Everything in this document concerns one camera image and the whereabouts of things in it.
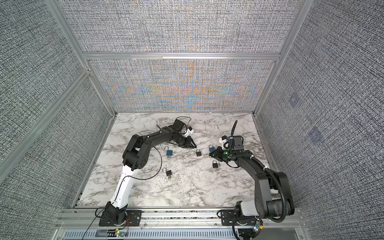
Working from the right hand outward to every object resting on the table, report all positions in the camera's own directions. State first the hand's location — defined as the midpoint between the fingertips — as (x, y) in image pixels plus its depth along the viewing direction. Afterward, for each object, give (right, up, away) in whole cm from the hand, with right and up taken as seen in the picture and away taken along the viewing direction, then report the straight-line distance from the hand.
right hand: (210, 153), depth 88 cm
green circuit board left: (-45, -34, -19) cm, 59 cm away
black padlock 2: (-25, -11, 0) cm, 27 cm away
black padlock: (+3, -8, +4) cm, 9 cm away
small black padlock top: (-7, -1, +8) cm, 11 cm away
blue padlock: (-26, -1, +10) cm, 28 cm away
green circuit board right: (+19, -30, -19) cm, 41 cm away
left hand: (-9, +2, +11) cm, 14 cm away
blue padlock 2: (+2, +1, +9) cm, 10 cm away
